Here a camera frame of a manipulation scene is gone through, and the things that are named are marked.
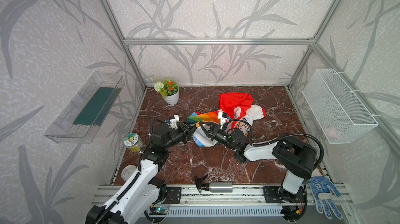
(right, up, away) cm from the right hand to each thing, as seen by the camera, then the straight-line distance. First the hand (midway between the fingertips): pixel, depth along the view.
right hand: (199, 120), depth 72 cm
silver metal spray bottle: (+7, -32, +1) cm, 33 cm away
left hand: (+1, 0, 0) cm, 1 cm away
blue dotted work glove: (+60, -34, +3) cm, 69 cm away
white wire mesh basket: (+59, +3, -10) cm, 60 cm away
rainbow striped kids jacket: (+23, +5, +28) cm, 36 cm away
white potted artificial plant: (-22, +16, +27) cm, 38 cm away
